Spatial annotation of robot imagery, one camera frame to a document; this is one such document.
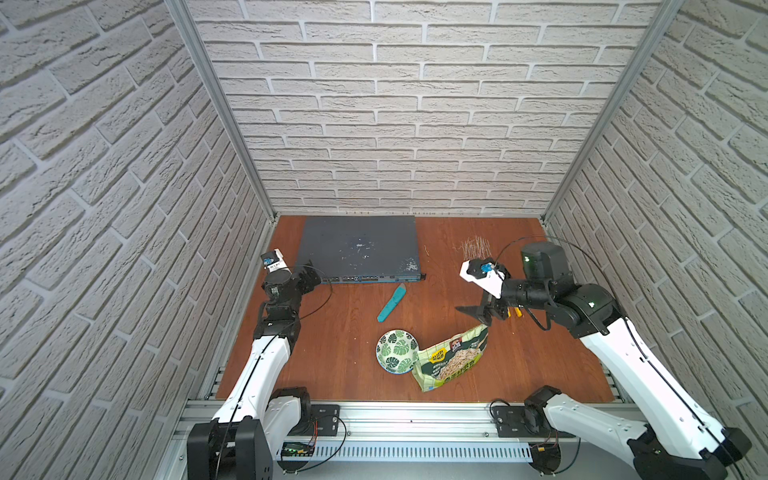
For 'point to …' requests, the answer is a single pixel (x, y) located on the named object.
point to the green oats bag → (451, 360)
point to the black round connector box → (546, 457)
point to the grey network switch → (361, 249)
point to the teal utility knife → (396, 298)
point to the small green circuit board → (297, 449)
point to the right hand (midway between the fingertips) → (461, 286)
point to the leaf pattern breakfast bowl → (396, 352)
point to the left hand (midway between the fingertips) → (291, 260)
